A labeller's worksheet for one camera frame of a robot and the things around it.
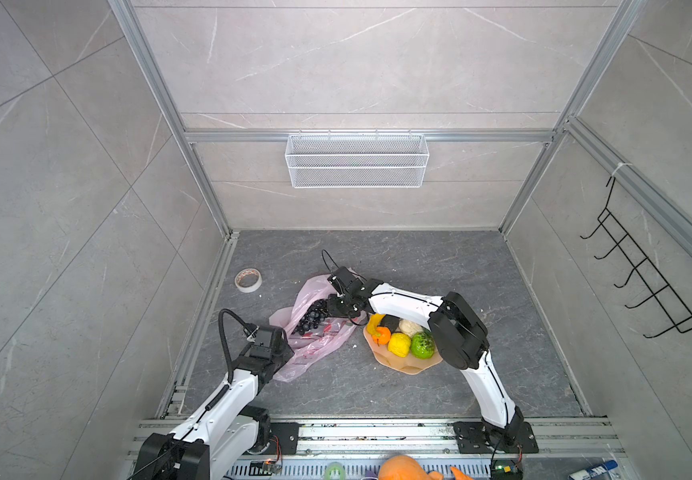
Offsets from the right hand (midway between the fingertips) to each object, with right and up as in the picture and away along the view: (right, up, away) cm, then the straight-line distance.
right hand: (329, 309), depth 95 cm
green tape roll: (+3, -33, -25) cm, 41 cm away
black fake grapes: (-4, -1, -5) cm, 6 cm away
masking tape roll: (-30, +9, +10) cm, 33 cm away
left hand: (-13, -9, -7) cm, 17 cm away
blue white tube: (+63, -33, -27) cm, 76 cm away
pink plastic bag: (-2, -8, -12) cm, 14 cm away
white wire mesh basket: (+9, +50, +5) cm, 51 cm away
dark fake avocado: (+19, -3, -7) cm, 21 cm away
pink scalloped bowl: (+24, -10, -11) cm, 28 cm away
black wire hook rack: (+75, +6, -35) cm, 83 cm away
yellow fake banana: (+14, -2, -9) cm, 17 cm away
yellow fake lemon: (+21, -8, -11) cm, 25 cm away
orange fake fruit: (+16, -6, -11) cm, 21 cm away
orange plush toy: (+19, -29, -31) cm, 46 cm away
